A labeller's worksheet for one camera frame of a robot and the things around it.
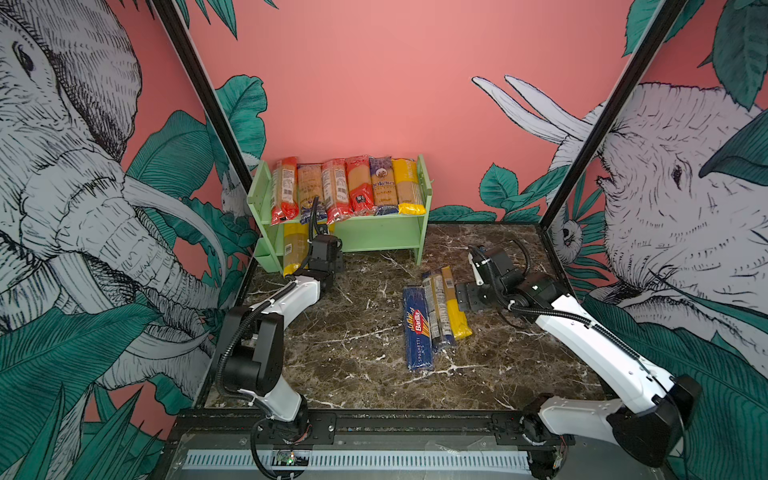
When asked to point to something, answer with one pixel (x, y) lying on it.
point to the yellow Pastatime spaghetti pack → (331, 226)
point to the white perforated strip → (373, 460)
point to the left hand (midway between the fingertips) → (327, 246)
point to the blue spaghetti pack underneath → (419, 329)
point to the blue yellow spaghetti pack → (311, 193)
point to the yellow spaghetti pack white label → (458, 319)
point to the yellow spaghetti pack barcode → (295, 246)
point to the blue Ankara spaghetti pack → (383, 186)
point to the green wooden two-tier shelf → (375, 232)
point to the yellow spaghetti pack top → (408, 195)
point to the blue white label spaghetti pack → (434, 289)
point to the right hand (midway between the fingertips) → (468, 287)
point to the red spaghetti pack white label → (335, 187)
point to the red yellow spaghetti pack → (360, 190)
